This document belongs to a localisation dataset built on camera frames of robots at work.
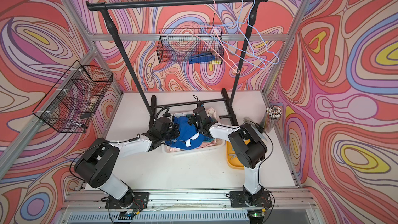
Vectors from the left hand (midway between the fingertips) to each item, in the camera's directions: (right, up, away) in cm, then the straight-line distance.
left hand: (185, 130), depth 90 cm
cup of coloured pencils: (+49, +10, -5) cm, 51 cm away
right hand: (+2, +3, +6) cm, 7 cm away
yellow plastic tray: (+27, -16, -4) cm, 32 cm away
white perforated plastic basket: (+14, -8, -6) cm, 17 cm away
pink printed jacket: (+15, +10, +2) cm, 19 cm away
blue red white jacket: (+3, -1, -11) cm, 12 cm away
